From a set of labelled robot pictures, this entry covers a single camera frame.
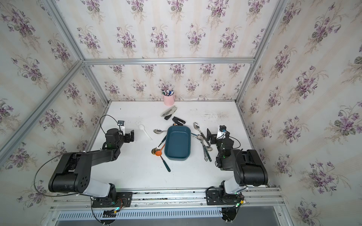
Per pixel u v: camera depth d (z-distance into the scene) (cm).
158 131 98
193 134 98
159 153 91
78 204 72
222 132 76
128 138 84
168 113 110
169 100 117
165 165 86
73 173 44
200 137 98
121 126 80
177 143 94
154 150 90
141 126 104
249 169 45
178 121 104
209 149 90
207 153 90
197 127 102
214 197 73
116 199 71
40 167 44
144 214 76
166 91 114
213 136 80
